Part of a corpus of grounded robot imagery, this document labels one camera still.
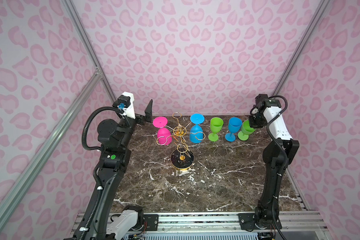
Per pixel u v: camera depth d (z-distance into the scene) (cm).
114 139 44
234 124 95
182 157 93
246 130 92
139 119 53
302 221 74
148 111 53
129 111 50
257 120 80
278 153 58
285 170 60
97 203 39
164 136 70
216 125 93
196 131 82
